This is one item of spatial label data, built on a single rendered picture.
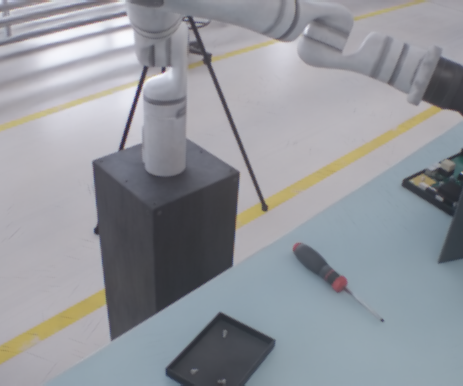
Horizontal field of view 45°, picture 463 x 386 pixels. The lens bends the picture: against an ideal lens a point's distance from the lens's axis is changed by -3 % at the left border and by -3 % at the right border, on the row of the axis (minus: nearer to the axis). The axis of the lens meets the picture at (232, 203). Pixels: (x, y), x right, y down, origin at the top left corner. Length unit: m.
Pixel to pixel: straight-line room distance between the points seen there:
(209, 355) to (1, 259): 1.82
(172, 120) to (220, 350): 0.62
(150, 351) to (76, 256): 1.71
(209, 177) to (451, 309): 0.65
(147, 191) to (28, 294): 1.13
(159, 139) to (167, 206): 0.14
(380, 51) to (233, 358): 0.50
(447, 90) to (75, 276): 1.71
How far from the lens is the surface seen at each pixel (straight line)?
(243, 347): 0.69
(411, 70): 0.89
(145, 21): 0.91
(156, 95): 1.17
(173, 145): 1.22
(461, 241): 0.87
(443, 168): 1.07
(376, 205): 0.96
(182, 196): 1.19
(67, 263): 2.35
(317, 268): 0.79
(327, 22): 0.89
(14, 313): 2.19
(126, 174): 1.27
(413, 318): 0.78
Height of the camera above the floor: 1.53
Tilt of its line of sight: 35 degrees down
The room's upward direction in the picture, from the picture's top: 4 degrees clockwise
